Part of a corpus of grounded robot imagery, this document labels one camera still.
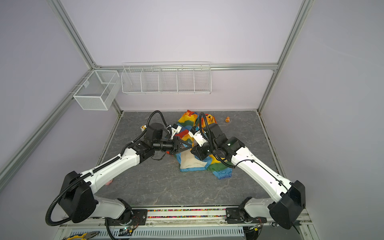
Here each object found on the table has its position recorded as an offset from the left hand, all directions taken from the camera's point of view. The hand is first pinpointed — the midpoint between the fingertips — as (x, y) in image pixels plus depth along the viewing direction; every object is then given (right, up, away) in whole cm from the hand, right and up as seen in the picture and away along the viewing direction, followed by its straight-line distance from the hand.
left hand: (191, 149), depth 71 cm
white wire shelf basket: (-17, +43, +28) cm, 54 cm away
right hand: (+1, -1, +3) cm, 3 cm away
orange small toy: (+26, +16, +42) cm, 51 cm away
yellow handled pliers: (-49, -39, -3) cm, 63 cm away
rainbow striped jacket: (-4, +1, +1) cm, 5 cm away
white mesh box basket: (-62, +35, +27) cm, 76 cm away
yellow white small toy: (-37, +10, +36) cm, 52 cm away
